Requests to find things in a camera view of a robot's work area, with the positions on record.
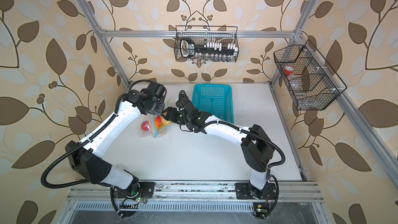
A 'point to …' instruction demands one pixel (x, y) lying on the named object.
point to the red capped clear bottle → (288, 70)
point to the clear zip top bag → (153, 126)
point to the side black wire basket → (311, 87)
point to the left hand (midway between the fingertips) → (156, 106)
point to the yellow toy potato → (166, 123)
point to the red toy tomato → (145, 126)
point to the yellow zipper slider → (168, 100)
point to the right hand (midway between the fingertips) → (164, 116)
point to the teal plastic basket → (215, 99)
